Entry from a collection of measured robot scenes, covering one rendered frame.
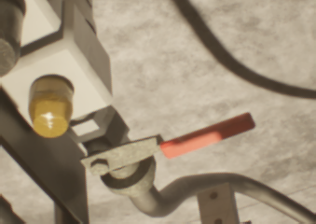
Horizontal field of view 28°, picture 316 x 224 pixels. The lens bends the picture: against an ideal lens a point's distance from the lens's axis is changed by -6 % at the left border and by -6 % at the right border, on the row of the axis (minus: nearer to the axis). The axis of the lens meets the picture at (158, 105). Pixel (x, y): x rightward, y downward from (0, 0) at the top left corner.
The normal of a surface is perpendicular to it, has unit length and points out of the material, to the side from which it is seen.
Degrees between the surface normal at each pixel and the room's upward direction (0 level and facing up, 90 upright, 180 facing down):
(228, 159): 0
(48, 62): 0
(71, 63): 0
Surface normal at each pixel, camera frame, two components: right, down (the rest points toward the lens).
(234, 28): 0.11, 0.73
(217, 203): -0.38, -0.60
